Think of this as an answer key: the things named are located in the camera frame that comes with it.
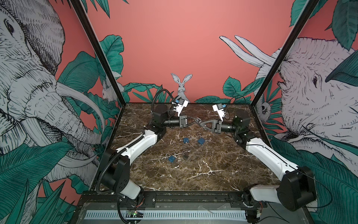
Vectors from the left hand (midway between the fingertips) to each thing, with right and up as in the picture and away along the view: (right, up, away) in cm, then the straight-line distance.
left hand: (199, 121), depth 67 cm
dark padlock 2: (-6, -25, +23) cm, 34 cm away
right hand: (+1, -3, 0) cm, 3 cm away
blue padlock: (-5, -15, +30) cm, 34 cm away
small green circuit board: (-33, -48, +3) cm, 58 cm away
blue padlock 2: (+5, -15, +31) cm, 35 cm away
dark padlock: (0, 0, +2) cm, 2 cm away
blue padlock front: (-15, -25, +21) cm, 36 cm away
